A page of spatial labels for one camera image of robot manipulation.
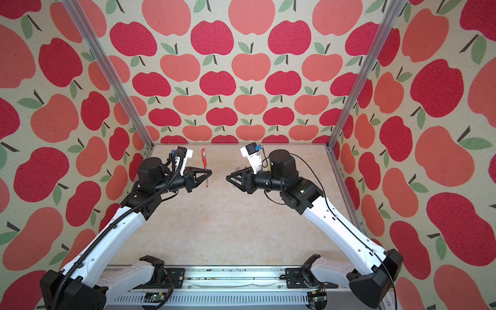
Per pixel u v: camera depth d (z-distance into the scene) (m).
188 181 0.61
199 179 0.67
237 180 0.63
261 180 0.55
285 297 0.78
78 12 0.71
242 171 0.58
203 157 0.65
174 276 0.75
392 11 0.70
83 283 0.39
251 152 0.56
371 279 0.37
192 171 0.63
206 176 0.68
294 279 0.73
